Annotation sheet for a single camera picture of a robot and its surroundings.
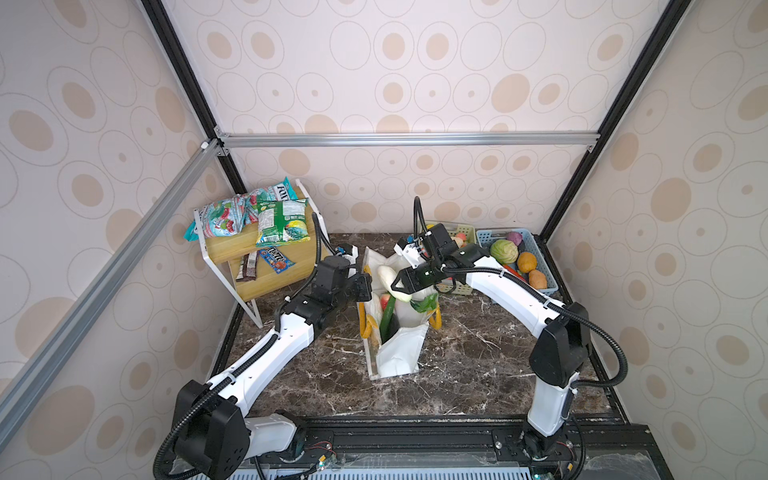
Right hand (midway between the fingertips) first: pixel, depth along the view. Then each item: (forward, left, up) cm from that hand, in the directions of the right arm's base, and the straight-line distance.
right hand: (398, 284), depth 83 cm
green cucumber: (-3, +3, -13) cm, 14 cm away
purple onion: (+29, -44, -11) cm, 53 cm away
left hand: (-1, +5, +5) cm, 7 cm away
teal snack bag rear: (+20, +32, +17) cm, 41 cm away
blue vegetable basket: (+27, -49, -13) cm, 58 cm away
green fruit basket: (+34, -28, -12) cm, 45 cm away
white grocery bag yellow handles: (-15, -1, -13) cm, 20 cm away
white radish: (+1, +3, +2) cm, 4 cm away
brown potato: (+9, -46, -11) cm, 48 cm away
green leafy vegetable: (-6, -7, -1) cm, 9 cm away
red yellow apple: (+3, +4, -12) cm, 13 cm away
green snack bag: (+6, +28, +18) cm, 34 cm away
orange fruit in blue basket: (+17, -45, -12) cm, 49 cm away
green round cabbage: (+22, -38, -11) cm, 45 cm away
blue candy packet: (+10, +36, 0) cm, 37 cm away
